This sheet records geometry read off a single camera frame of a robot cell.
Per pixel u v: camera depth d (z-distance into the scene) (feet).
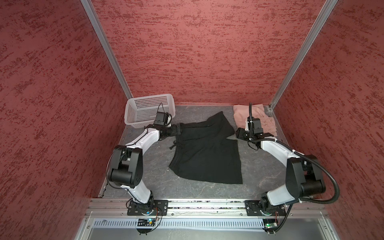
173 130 2.73
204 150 3.04
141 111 3.85
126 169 1.51
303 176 1.49
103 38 2.67
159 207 2.45
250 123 2.37
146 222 2.34
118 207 2.49
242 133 2.77
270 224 2.33
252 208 2.42
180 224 2.54
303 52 2.88
